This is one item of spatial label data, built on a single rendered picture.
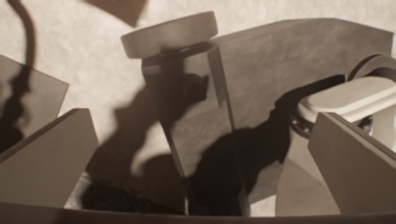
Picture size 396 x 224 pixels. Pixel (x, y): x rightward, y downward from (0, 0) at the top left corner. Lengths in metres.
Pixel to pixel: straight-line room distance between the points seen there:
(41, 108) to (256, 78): 0.54
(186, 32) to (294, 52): 0.25
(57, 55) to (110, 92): 0.15
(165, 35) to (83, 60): 0.28
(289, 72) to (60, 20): 0.54
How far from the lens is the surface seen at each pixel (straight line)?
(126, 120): 0.61
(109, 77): 0.58
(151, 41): 0.37
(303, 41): 0.51
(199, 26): 0.38
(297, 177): 0.33
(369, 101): 0.44
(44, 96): 0.63
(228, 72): 0.42
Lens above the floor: 0.56
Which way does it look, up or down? 64 degrees down
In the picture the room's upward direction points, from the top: 147 degrees clockwise
